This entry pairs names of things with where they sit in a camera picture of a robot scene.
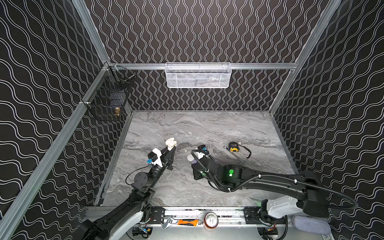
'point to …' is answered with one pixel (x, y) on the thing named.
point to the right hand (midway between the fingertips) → (192, 166)
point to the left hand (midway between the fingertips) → (175, 147)
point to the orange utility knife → (190, 222)
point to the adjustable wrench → (168, 221)
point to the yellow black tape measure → (234, 146)
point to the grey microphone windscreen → (311, 224)
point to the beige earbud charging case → (170, 143)
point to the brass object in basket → (117, 111)
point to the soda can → (211, 219)
